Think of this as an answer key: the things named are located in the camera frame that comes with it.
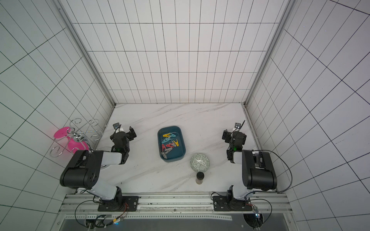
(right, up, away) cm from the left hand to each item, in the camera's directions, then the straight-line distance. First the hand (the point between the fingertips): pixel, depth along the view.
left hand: (124, 130), depth 94 cm
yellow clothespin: (+28, -4, +5) cm, 29 cm away
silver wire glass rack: (-11, 0, -27) cm, 30 cm away
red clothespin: (+27, -11, -1) cm, 29 cm away
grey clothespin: (+28, -15, -5) cm, 32 cm away
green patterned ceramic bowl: (+50, -19, -8) cm, 54 cm away
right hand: (+71, +1, 0) cm, 71 cm away
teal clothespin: (+28, -6, +3) cm, 29 cm away
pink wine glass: (-18, -6, -20) cm, 28 cm away
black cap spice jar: (+49, -22, -22) cm, 58 cm away
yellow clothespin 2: (+35, -8, +1) cm, 36 cm away
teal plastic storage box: (+35, -14, -2) cm, 38 cm away
